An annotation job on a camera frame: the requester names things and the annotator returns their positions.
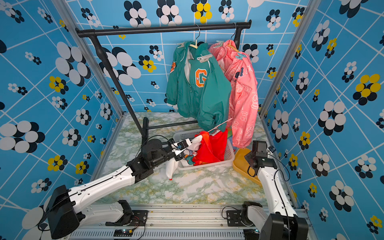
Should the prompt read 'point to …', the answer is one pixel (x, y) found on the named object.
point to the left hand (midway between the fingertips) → (191, 138)
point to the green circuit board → (123, 232)
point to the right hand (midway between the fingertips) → (254, 156)
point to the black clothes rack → (142, 123)
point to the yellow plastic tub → (241, 165)
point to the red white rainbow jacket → (205, 148)
